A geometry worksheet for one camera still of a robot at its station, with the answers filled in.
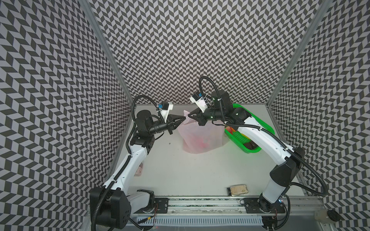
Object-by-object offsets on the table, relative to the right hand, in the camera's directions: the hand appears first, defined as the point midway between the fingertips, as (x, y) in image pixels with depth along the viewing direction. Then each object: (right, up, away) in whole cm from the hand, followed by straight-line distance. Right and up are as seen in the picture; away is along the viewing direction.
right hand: (189, 119), depth 70 cm
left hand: (-2, 0, -1) cm, 2 cm away
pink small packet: (-29, -30, +10) cm, 43 cm away
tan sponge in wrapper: (+25, -38, +5) cm, 46 cm away
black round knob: (+68, -45, -4) cm, 82 cm away
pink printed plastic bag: (+5, -12, +16) cm, 21 cm away
